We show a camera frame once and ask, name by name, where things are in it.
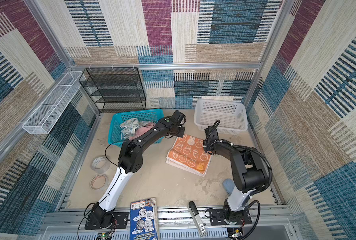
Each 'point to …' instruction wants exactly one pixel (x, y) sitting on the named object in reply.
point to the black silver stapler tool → (194, 210)
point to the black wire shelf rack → (114, 89)
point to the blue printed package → (143, 220)
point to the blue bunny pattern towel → (128, 127)
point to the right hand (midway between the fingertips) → (211, 145)
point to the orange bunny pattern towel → (187, 153)
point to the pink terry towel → (142, 129)
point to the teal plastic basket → (114, 135)
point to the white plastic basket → (232, 116)
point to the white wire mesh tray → (44, 116)
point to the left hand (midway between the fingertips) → (182, 130)
